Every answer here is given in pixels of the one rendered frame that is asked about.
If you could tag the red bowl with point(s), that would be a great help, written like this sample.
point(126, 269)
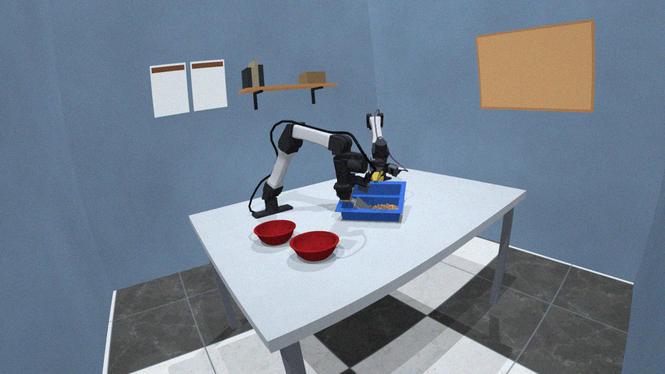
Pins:
point(314, 245)
point(275, 232)

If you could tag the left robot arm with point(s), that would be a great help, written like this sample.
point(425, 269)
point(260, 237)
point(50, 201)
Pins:
point(379, 146)

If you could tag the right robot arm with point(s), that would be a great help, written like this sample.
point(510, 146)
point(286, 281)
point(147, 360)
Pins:
point(344, 160)

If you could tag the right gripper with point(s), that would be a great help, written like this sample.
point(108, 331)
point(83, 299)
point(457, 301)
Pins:
point(343, 188)

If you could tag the grey scoop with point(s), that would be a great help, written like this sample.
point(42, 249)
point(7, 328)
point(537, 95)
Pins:
point(359, 203)

